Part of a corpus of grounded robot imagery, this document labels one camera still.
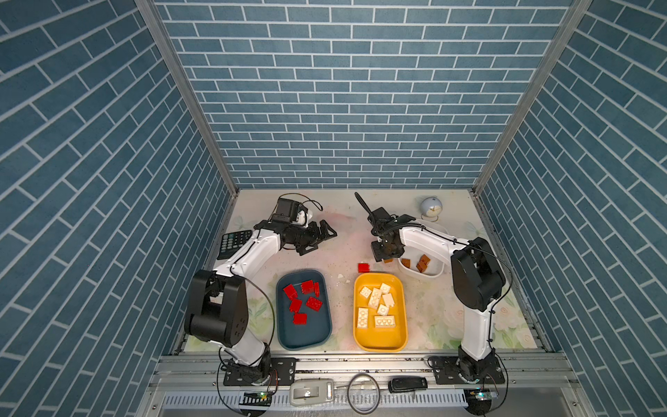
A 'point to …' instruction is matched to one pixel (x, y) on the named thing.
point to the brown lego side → (420, 269)
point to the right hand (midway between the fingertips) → (380, 251)
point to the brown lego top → (406, 261)
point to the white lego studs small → (385, 288)
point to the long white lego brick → (374, 299)
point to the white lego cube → (388, 300)
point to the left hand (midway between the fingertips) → (328, 238)
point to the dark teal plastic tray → (319, 329)
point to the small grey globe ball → (432, 207)
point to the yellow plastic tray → (373, 340)
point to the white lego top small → (366, 292)
